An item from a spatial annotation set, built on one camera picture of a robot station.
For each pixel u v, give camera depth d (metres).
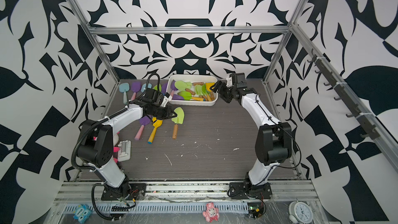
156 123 0.96
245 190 0.66
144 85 1.15
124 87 1.15
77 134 0.86
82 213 0.68
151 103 0.73
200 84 1.15
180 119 0.90
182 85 1.16
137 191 0.73
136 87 1.17
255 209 0.71
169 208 0.78
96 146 0.47
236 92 0.67
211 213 0.66
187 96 1.10
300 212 0.66
